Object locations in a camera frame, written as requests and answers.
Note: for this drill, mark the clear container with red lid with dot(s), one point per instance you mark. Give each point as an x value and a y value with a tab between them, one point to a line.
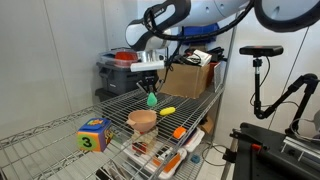
125	56

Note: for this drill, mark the black articulated camera stand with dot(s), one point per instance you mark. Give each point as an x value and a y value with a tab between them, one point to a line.
257	86

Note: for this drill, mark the black pegboard table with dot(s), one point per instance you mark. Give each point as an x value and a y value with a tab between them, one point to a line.
266	160

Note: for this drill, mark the orange black bar clamp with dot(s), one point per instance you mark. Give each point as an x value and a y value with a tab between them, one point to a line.
256	147

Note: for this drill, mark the orange toy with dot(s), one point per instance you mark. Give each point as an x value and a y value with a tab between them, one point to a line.
179	132

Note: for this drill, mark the colourful number cube toy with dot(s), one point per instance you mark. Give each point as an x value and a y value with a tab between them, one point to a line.
94	134

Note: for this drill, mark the small blue object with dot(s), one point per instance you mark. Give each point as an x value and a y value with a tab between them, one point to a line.
195	158

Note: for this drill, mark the plain white case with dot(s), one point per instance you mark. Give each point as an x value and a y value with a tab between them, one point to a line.
196	140

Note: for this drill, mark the yellow toy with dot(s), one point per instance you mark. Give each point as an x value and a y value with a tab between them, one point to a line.
167	111

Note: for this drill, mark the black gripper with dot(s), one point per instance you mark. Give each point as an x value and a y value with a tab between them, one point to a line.
150	78

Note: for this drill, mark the white case with orange label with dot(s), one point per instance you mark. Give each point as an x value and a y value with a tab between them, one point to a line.
173	163

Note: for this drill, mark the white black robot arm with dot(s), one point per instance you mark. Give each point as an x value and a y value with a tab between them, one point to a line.
206	10

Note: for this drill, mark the large brown cardboard box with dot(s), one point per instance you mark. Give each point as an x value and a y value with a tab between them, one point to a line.
183	81

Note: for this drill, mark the wooden toy blocks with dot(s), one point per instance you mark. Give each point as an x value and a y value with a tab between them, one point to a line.
146	137

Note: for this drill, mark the grey storage bin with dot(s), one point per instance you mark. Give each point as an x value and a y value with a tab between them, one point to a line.
116	80

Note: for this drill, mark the small brown cardboard box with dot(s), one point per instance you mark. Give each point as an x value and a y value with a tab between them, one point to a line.
208	125

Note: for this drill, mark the black stereo camera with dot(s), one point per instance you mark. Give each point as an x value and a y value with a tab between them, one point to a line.
261	50

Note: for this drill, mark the blue storage bin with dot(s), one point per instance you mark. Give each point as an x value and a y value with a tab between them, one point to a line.
200	31

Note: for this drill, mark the checkerboard calibration board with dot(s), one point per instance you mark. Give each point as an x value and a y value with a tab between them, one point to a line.
217	76

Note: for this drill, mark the green toy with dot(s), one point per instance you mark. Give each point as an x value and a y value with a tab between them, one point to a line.
152	100

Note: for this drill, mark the silver metal rail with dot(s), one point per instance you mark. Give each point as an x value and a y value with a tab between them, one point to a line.
300	146

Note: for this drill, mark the white box of parts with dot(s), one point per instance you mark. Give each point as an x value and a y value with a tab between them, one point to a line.
201	57

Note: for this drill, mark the tan plastic bowl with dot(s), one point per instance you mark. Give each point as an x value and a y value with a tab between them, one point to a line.
143	121

